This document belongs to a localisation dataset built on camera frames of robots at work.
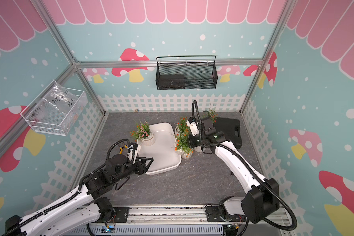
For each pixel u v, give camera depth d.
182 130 0.94
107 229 0.73
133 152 0.62
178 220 0.74
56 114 0.71
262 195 0.40
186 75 0.93
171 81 0.88
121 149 0.98
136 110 1.25
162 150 1.02
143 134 0.89
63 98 0.74
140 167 0.66
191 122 0.70
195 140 0.68
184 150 0.72
